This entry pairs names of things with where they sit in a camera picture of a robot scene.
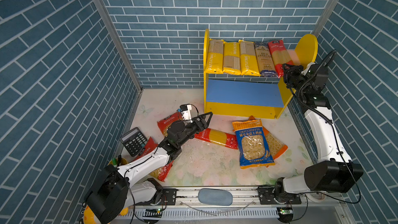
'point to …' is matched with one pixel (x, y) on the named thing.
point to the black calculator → (134, 141)
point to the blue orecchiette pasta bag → (253, 149)
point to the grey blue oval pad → (217, 197)
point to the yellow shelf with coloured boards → (256, 96)
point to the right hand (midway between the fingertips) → (280, 61)
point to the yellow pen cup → (114, 162)
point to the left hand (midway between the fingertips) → (210, 116)
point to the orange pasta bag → (277, 148)
